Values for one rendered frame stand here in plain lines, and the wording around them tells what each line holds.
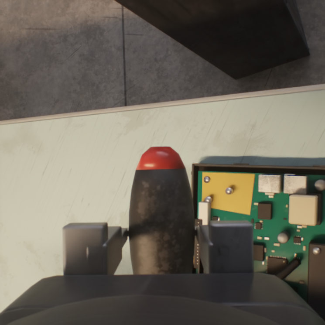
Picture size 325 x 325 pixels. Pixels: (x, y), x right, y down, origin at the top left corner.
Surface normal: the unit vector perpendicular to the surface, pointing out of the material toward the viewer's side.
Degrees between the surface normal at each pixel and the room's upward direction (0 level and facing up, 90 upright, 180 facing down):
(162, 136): 0
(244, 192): 0
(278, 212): 0
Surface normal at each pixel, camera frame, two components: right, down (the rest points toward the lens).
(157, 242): -0.12, 0.04
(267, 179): -0.44, 0.00
